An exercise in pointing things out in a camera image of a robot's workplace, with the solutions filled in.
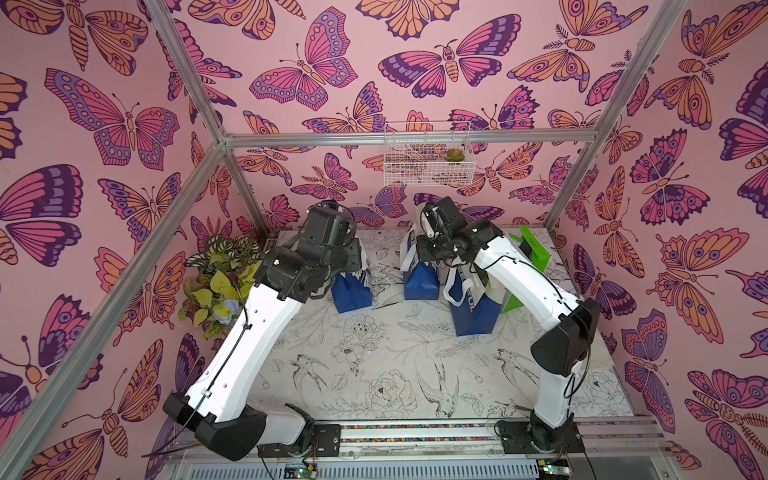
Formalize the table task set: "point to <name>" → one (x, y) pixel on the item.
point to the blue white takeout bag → (475, 300)
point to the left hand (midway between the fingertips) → (355, 247)
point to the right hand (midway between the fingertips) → (423, 246)
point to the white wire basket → (433, 153)
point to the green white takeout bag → (536, 251)
